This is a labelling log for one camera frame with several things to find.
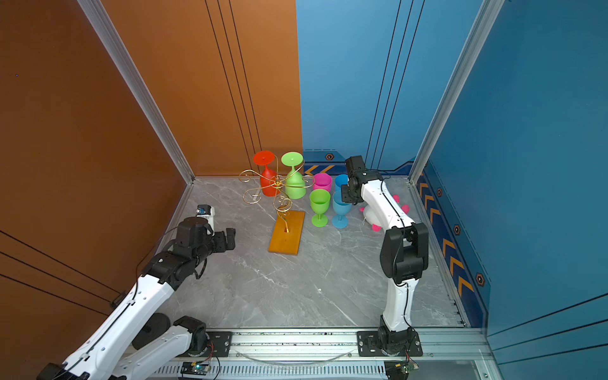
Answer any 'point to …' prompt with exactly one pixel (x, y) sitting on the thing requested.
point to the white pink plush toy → (371, 218)
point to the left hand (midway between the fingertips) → (222, 228)
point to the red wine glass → (269, 181)
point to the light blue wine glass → (340, 209)
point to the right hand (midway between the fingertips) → (349, 195)
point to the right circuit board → (400, 369)
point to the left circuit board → (195, 369)
